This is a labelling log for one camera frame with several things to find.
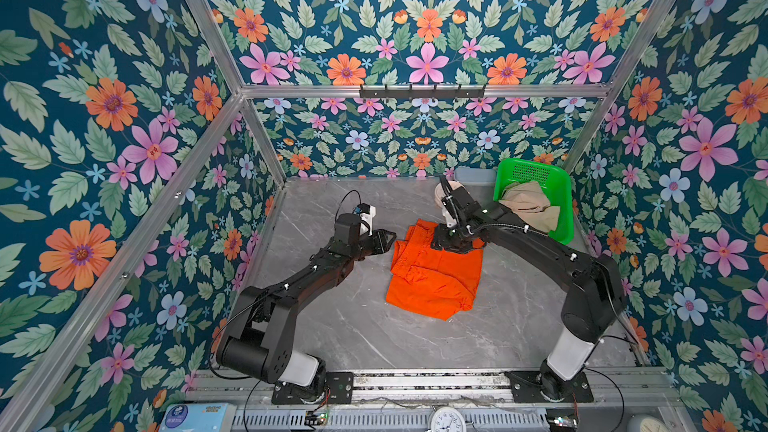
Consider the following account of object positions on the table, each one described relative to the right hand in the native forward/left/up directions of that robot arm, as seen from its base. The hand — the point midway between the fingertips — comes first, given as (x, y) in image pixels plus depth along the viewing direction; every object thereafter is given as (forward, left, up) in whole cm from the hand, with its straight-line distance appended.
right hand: (433, 242), depth 84 cm
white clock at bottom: (-40, -1, -12) cm, 42 cm away
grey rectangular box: (+35, -20, -10) cm, 42 cm away
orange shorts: (-7, -1, -12) cm, 14 cm away
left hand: (+3, +10, +2) cm, 11 cm away
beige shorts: (+18, -35, -4) cm, 39 cm away
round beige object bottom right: (-42, -48, -12) cm, 65 cm away
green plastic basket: (+33, -49, -8) cm, 60 cm away
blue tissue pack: (-40, +54, -9) cm, 68 cm away
